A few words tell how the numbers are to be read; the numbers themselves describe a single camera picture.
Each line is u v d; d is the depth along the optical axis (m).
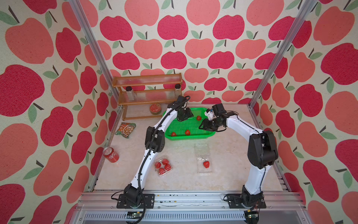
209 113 0.89
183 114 0.93
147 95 1.19
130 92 0.98
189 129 1.05
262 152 0.51
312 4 0.68
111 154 0.82
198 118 1.08
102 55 0.91
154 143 0.69
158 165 0.85
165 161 0.88
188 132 1.01
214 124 0.81
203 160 0.88
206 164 0.86
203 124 0.88
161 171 0.82
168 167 0.83
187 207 0.74
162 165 0.86
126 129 1.03
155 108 1.14
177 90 1.00
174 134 1.00
